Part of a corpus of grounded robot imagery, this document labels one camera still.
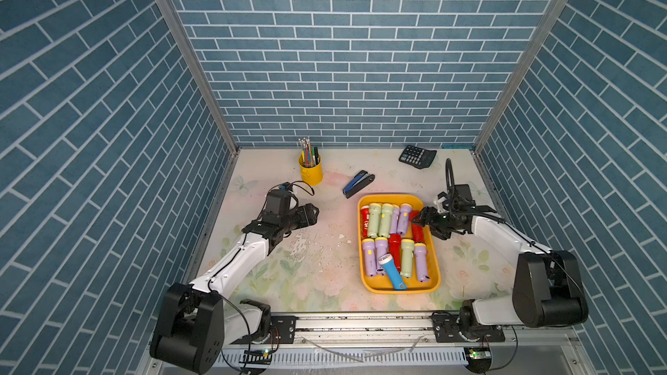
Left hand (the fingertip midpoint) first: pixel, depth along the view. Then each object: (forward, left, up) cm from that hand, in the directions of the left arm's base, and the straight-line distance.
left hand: (317, 212), depth 86 cm
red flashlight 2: (-9, -27, -8) cm, 29 cm away
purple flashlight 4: (-9, -22, -8) cm, 25 cm away
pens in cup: (+26, +5, 0) cm, 26 cm away
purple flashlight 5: (-10, -35, -8) cm, 37 cm away
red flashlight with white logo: (+2, -17, -8) cm, 19 cm away
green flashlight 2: (+1, -24, -6) cm, 25 cm away
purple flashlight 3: (-10, -18, -7) cm, 22 cm away
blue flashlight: (-19, -26, -9) cm, 34 cm away
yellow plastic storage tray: (-19, -21, -11) cm, 31 cm away
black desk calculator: (+34, -43, -9) cm, 56 cm away
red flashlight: (-2, -35, -7) cm, 35 cm away
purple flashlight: (+4, -28, -7) cm, 29 cm away
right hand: (-1, -36, -5) cm, 36 cm away
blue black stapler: (+20, -15, -9) cm, 27 cm away
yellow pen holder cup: (+21, +4, -3) cm, 22 cm away
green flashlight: (0, -20, -5) cm, 20 cm away
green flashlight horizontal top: (-11, -30, -8) cm, 33 cm away
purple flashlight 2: (+4, -32, -7) cm, 33 cm away
